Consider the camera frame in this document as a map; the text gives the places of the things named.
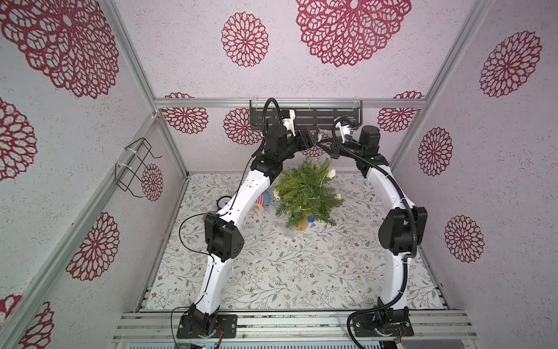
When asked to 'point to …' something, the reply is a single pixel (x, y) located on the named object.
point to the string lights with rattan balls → (330, 174)
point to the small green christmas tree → (306, 194)
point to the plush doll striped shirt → (263, 201)
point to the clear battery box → (289, 233)
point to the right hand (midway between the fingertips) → (317, 140)
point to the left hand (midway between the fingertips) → (315, 130)
